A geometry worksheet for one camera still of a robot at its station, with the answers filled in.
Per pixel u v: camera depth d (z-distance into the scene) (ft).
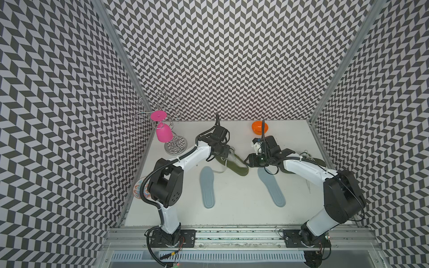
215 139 2.35
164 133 2.91
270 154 2.24
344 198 1.46
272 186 2.92
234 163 3.11
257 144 2.64
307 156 2.98
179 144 3.38
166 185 1.56
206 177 3.00
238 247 2.37
